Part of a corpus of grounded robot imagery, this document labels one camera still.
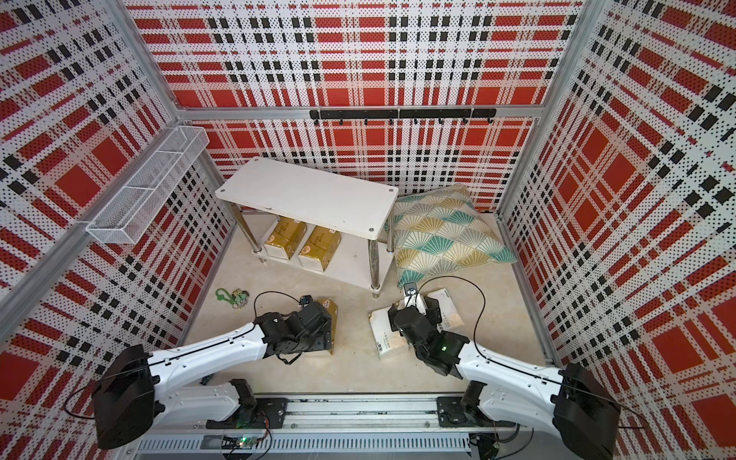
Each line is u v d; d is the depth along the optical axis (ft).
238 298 3.11
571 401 1.33
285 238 3.14
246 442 2.27
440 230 3.06
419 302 2.29
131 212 2.32
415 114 2.91
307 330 2.06
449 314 2.81
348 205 2.51
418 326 1.92
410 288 2.27
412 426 2.38
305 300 2.50
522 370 1.55
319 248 3.04
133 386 1.32
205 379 1.59
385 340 2.65
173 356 1.48
